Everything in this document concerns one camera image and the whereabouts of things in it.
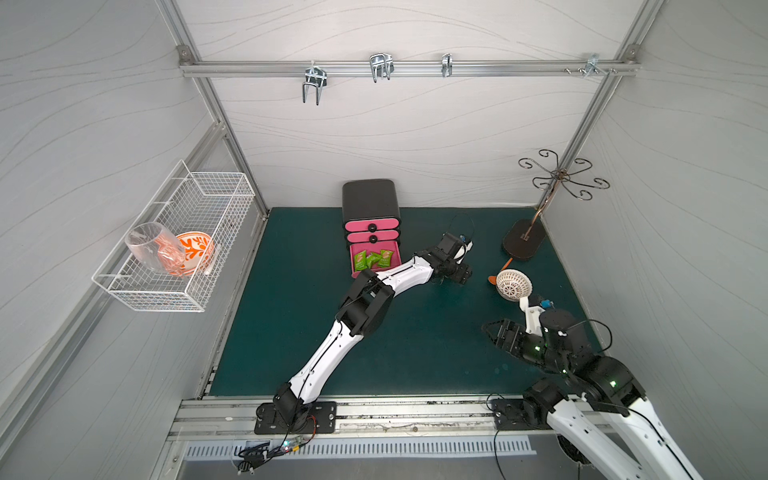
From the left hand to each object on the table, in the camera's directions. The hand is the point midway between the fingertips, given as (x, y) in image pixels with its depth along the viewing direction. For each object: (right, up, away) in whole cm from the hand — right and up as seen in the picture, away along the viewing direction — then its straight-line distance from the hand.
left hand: (468, 271), depth 100 cm
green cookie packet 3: (-28, +3, +2) cm, 29 cm away
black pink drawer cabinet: (-33, +21, -1) cm, 39 cm away
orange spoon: (+7, -2, -4) cm, 9 cm away
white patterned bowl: (+14, -4, -2) cm, 15 cm away
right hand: (-2, -11, -28) cm, 30 cm away
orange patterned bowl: (-70, +9, -33) cm, 78 cm away
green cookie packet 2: (-33, +4, +1) cm, 33 cm away
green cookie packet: (-37, +3, +2) cm, 37 cm away
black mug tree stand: (+23, +11, +9) cm, 27 cm away
